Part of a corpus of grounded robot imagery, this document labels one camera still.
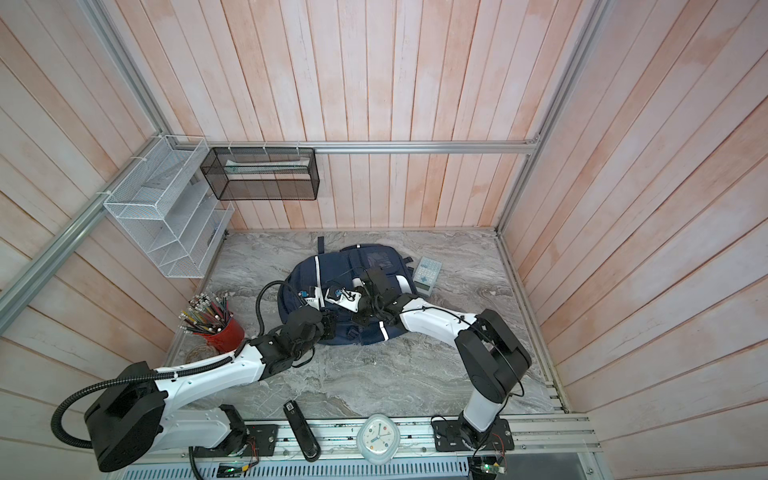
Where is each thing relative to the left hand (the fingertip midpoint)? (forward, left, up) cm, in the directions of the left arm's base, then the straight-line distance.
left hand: (335, 318), depth 84 cm
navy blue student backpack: (+19, -1, -1) cm, 19 cm away
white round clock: (-29, -13, -7) cm, 32 cm away
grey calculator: (+22, -30, -9) cm, 38 cm away
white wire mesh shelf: (+21, +44, +23) cm, 54 cm away
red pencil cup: (-5, +30, -3) cm, 31 cm away
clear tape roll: (-6, +41, -10) cm, 43 cm away
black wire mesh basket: (+44, +26, +19) cm, 54 cm away
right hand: (+5, -2, +1) cm, 5 cm away
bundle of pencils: (-1, +35, +5) cm, 35 cm away
